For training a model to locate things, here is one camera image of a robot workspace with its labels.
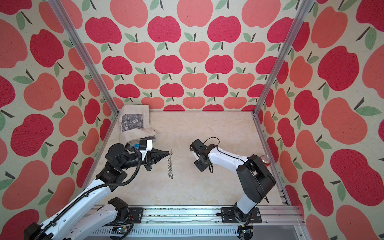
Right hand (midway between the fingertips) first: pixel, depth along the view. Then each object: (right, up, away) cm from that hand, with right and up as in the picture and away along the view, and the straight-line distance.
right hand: (204, 166), depth 90 cm
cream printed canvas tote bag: (-49, +26, +16) cm, 57 cm away
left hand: (-18, +11, -28) cm, 35 cm away
